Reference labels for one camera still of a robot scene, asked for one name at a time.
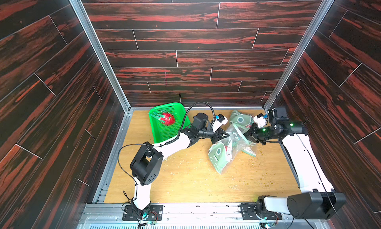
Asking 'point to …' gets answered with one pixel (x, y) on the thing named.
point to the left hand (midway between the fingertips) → (228, 135)
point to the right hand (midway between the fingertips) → (245, 135)
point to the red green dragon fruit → (165, 117)
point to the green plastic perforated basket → (162, 132)
